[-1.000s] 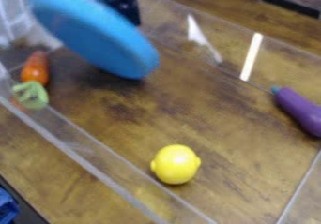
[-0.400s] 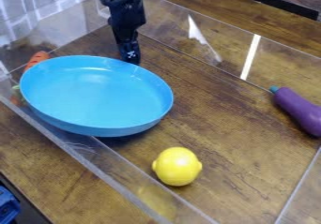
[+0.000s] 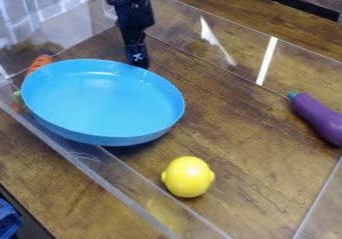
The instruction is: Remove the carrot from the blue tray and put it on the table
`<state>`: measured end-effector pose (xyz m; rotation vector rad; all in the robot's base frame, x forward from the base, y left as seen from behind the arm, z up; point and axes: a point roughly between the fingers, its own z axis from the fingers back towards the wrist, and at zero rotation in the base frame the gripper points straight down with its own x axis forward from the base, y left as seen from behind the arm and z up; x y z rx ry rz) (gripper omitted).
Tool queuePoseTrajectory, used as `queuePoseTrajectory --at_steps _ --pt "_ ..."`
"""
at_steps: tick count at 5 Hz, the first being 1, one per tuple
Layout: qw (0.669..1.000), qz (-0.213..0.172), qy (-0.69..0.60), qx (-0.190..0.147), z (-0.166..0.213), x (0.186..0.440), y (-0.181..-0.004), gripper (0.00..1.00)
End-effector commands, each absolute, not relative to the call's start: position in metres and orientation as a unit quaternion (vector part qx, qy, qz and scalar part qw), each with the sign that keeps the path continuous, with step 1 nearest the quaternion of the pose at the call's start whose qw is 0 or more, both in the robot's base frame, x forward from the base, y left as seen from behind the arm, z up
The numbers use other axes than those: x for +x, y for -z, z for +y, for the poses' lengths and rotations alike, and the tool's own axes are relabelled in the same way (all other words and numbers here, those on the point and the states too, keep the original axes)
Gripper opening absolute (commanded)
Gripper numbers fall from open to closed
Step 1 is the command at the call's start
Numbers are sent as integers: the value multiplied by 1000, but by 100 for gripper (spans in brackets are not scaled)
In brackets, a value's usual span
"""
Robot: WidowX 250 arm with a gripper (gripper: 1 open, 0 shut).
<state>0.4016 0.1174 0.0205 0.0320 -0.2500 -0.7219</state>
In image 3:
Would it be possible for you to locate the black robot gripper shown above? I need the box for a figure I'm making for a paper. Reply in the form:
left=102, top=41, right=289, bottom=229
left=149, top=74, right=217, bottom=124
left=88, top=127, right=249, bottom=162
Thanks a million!
left=105, top=0, right=155, bottom=69

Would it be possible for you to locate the blue round plastic tray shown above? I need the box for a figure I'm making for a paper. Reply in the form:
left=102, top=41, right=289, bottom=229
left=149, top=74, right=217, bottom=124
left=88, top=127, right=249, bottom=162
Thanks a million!
left=21, top=59, right=185, bottom=146

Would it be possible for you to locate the orange toy carrot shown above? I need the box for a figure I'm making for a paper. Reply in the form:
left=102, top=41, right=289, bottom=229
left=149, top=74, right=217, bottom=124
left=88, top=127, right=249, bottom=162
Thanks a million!
left=25, top=54, right=53, bottom=75

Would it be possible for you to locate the yellow toy lemon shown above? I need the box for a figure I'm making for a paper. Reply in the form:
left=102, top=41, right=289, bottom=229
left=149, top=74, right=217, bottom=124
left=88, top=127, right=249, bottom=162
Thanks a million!
left=160, top=156, right=215, bottom=198

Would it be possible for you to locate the purple toy eggplant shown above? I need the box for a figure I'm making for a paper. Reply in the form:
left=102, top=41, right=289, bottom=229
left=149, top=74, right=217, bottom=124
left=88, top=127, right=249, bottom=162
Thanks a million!
left=287, top=92, right=342, bottom=146

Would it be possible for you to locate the blue plastic object at corner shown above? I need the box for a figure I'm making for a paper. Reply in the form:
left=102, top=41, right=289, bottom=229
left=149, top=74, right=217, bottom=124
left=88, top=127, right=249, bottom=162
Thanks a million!
left=0, top=198, right=21, bottom=239

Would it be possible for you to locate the clear acrylic enclosure wall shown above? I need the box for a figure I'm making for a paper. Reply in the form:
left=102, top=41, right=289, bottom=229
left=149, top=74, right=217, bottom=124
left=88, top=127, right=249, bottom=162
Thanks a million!
left=0, top=0, right=342, bottom=239

